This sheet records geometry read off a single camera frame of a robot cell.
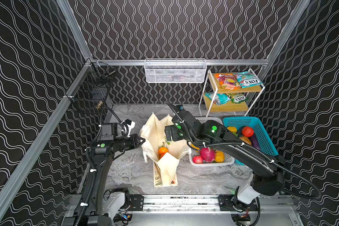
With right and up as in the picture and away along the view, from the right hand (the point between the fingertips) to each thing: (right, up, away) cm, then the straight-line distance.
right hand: (172, 129), depth 68 cm
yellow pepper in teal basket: (+44, -2, +32) cm, 54 cm away
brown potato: (+50, -9, +26) cm, 57 cm away
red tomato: (+51, -3, +26) cm, 57 cm away
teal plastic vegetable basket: (+60, -10, +22) cm, 65 cm away
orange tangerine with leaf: (-6, -14, +20) cm, 25 cm away
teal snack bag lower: (+35, +20, +31) cm, 51 cm away
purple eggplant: (+56, -11, +27) cm, 63 cm away
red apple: (+15, -19, +16) cm, 30 cm away
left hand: (-13, -6, +3) cm, 14 cm away
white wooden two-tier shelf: (+25, +26, +18) cm, 40 cm away
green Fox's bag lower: (+46, +20, +32) cm, 60 cm away
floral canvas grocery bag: (-11, -4, +12) cm, 17 cm away
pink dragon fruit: (+22, -16, +16) cm, 31 cm away
